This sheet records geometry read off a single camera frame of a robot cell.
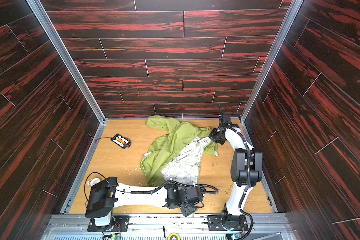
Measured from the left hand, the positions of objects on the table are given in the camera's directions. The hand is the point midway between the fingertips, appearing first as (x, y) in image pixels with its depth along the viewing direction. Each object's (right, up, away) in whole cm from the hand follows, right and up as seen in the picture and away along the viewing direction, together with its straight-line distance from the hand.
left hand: (192, 206), depth 75 cm
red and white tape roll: (-57, +9, +11) cm, 59 cm away
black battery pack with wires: (-47, +31, +29) cm, 64 cm away
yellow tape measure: (-9, -11, -6) cm, 16 cm away
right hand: (+17, +35, +22) cm, 44 cm away
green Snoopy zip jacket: (-10, +25, +21) cm, 34 cm away
